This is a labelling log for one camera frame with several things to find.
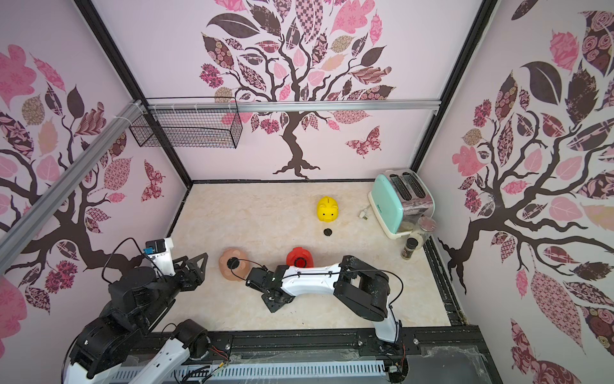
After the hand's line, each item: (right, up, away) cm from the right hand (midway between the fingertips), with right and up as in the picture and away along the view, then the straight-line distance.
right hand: (276, 299), depth 84 cm
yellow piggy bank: (+19, +32, +15) cm, 41 cm away
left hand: (-18, +18, -19) cm, 32 cm away
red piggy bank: (+8, +15, 0) cm, 18 cm away
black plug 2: (+20, +22, +17) cm, 34 cm away
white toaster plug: (+36, +29, +22) cm, 51 cm away
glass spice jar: (+55, +26, +2) cm, 61 cm away
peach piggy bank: (-11, +12, -2) cm, 17 cm away
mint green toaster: (+46, +36, +6) cm, 59 cm away
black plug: (-15, +14, -1) cm, 21 cm away
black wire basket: (-38, +68, +11) cm, 78 cm away
